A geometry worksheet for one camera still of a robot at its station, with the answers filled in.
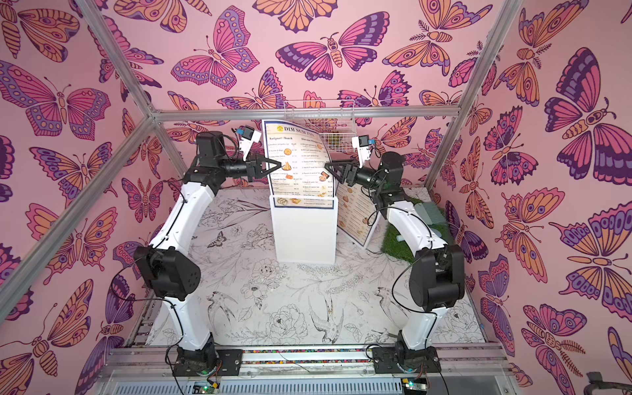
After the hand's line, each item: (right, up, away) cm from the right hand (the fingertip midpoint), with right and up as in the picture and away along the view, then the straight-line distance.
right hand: (333, 164), depth 75 cm
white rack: (-9, -24, +14) cm, 29 cm away
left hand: (-15, -1, -2) cm, 15 cm away
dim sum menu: (+10, -15, +18) cm, 25 cm away
